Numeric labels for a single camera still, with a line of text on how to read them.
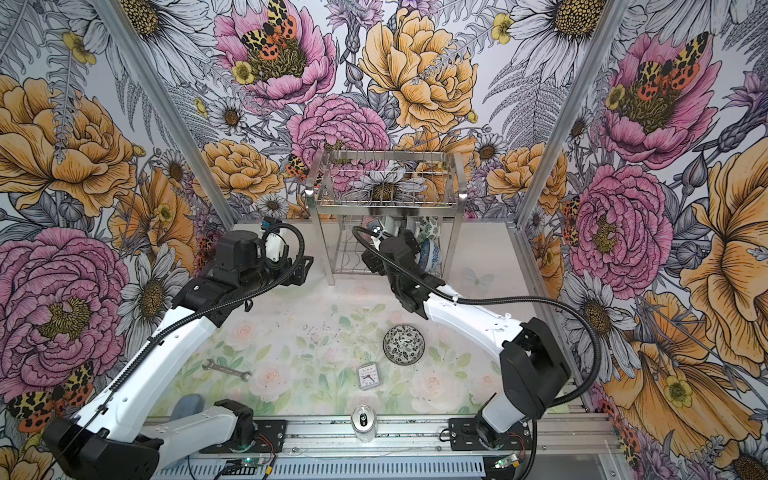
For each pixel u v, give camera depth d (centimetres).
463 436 74
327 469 112
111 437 38
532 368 43
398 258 59
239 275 55
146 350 43
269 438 73
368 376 82
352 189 115
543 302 46
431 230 104
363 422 64
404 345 89
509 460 72
